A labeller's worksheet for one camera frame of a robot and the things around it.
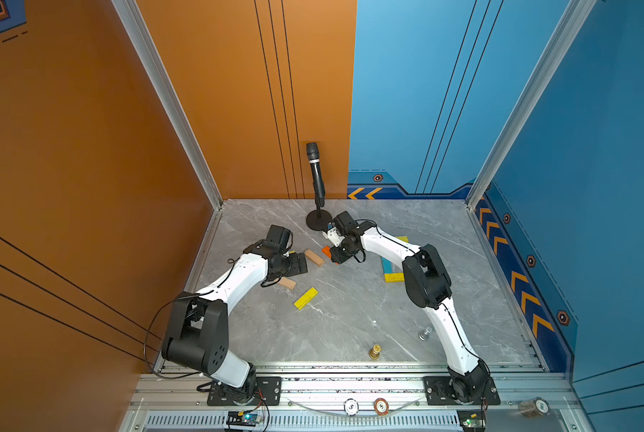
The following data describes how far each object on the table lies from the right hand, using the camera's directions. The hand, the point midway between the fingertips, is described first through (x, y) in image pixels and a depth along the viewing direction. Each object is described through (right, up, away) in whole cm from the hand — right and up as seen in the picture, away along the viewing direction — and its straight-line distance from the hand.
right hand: (337, 255), depth 103 cm
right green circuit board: (+35, -40, -32) cm, 62 cm away
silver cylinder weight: (+26, -22, -22) cm, 40 cm away
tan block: (-9, -1, -3) cm, 9 cm away
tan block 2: (-18, -9, -9) cm, 22 cm away
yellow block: (+27, +6, +3) cm, 28 cm away
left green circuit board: (-26, -40, -32) cm, 57 cm away
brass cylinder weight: (+10, -25, -26) cm, 38 cm away
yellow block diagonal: (-11, -13, -12) cm, 21 cm away
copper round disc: (+11, -37, -32) cm, 50 cm away
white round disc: (+3, -37, -32) cm, 49 cm away
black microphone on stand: (-8, +14, +8) cm, 18 cm away
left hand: (-14, -2, -12) cm, 18 cm away
